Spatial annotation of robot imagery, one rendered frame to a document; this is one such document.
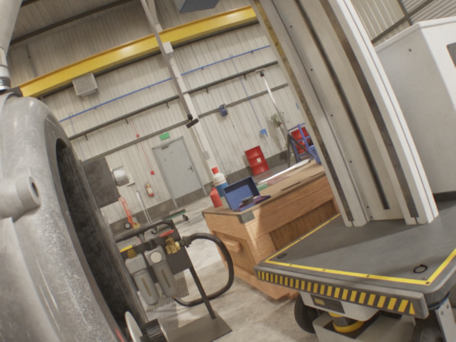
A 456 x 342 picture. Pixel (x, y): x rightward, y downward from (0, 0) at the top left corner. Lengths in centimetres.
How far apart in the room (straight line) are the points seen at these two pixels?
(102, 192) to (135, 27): 1225
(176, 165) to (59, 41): 623
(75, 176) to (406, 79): 91
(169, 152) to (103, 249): 1078
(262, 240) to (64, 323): 117
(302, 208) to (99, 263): 108
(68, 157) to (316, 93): 79
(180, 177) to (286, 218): 993
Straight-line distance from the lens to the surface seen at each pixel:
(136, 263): 152
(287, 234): 155
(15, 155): 46
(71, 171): 69
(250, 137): 1192
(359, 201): 117
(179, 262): 162
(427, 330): 87
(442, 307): 86
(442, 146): 108
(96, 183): 75
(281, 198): 151
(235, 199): 164
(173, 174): 1135
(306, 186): 157
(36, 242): 40
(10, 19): 141
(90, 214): 67
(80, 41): 1300
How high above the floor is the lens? 68
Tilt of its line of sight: 1 degrees up
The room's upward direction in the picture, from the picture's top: 23 degrees counter-clockwise
